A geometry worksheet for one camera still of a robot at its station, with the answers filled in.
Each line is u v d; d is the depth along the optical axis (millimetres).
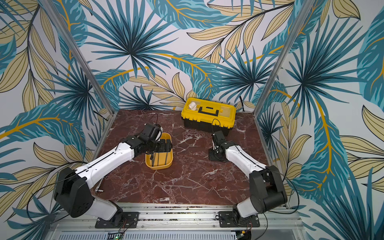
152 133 644
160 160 922
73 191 411
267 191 436
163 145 745
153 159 939
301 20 723
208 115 965
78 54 842
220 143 697
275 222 731
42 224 676
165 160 946
